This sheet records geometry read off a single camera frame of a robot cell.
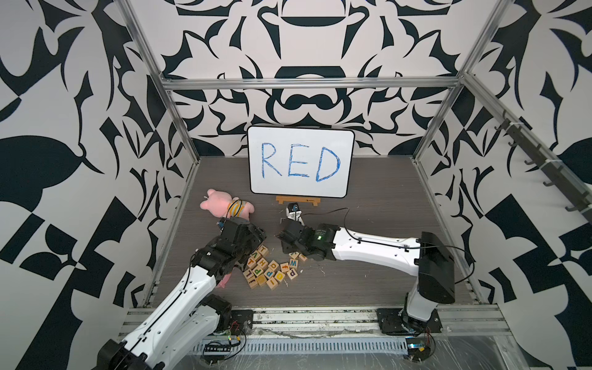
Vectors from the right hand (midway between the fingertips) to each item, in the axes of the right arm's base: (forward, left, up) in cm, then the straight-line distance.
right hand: (283, 234), depth 80 cm
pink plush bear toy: (+17, +26, -8) cm, 32 cm away
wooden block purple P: (-10, -3, -11) cm, 15 cm away
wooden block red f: (-8, 0, -10) cm, 13 cm away
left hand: (+1, +9, 0) cm, 9 cm away
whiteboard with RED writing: (+29, -6, +5) cm, 30 cm away
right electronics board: (-31, -41, -15) cm, 54 cm away
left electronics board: (-30, +21, -16) cm, 40 cm away
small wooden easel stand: (+20, -12, -9) cm, 25 cm away
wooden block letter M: (-6, -3, -11) cm, 13 cm away
